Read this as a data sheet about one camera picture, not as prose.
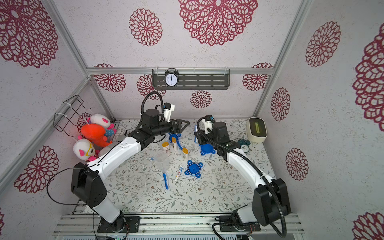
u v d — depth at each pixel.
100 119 0.94
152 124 0.62
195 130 0.81
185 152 0.90
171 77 0.90
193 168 0.95
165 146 0.93
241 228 0.72
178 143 1.04
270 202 0.41
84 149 0.80
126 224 0.73
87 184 0.44
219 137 0.62
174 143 0.96
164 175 0.90
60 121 0.72
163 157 1.01
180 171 0.91
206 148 1.03
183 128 0.71
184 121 0.72
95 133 0.85
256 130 1.06
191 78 0.95
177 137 1.08
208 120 0.71
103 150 0.92
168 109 0.69
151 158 0.97
